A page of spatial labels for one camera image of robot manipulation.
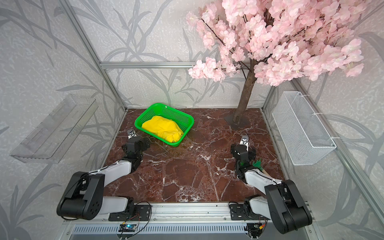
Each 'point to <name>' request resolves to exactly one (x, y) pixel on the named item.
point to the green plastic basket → (184, 121)
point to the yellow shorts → (167, 129)
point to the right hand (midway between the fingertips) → (244, 144)
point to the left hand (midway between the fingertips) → (137, 138)
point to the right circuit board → (254, 229)
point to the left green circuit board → (127, 228)
